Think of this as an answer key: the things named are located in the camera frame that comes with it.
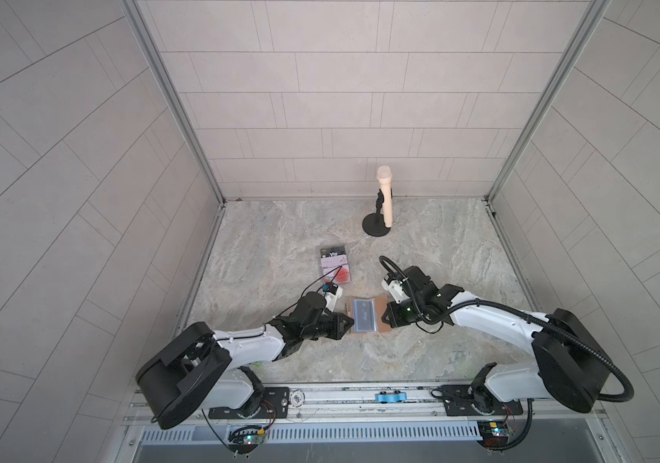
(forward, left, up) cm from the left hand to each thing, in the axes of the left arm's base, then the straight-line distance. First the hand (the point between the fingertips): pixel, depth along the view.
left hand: (356, 324), depth 82 cm
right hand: (+1, -7, 0) cm, 8 cm away
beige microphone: (+38, -9, +24) cm, 46 cm away
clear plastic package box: (+19, +7, +1) cm, 20 cm away
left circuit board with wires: (-26, +26, 0) cm, 37 cm away
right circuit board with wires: (-25, -32, -2) cm, 41 cm away
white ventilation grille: (-25, 0, -3) cm, 25 cm away
